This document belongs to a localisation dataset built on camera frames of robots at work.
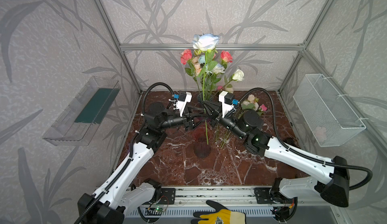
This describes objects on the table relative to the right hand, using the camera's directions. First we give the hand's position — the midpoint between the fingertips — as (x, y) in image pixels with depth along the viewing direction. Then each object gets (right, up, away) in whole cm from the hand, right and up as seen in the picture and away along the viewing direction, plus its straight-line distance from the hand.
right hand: (204, 97), depth 58 cm
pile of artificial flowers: (+34, -2, +48) cm, 59 cm away
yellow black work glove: (+7, -53, +9) cm, 54 cm away
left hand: (+1, -6, +1) cm, 6 cm away
